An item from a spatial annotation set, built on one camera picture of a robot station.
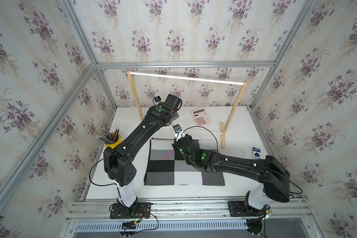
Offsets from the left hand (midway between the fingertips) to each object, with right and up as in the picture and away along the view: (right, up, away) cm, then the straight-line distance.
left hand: (175, 116), depth 82 cm
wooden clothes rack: (+33, -10, +19) cm, 39 cm away
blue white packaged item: (+52, -23, +11) cm, 58 cm away
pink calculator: (+19, +1, +29) cm, 35 cm away
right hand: (+1, -10, -5) cm, 11 cm away
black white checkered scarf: (-7, -30, +6) cm, 32 cm away
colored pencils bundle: (-40, -12, +5) cm, 43 cm away
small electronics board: (-23, -54, -11) cm, 59 cm away
